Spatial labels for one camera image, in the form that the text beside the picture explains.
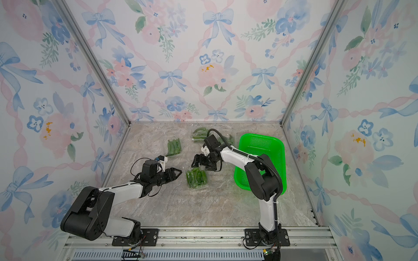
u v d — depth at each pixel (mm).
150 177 722
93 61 860
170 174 799
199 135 1067
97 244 747
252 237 732
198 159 838
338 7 687
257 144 1025
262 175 526
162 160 850
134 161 999
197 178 900
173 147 1032
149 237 746
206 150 891
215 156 703
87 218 434
